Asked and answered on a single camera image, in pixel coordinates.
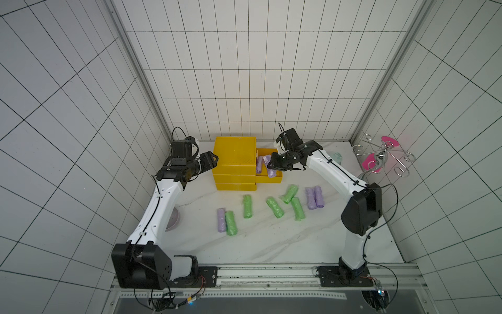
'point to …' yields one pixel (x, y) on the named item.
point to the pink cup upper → (388, 140)
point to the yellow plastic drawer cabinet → (235, 169)
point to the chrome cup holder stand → (378, 161)
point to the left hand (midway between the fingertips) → (211, 163)
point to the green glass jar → (337, 157)
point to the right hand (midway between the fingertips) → (271, 160)
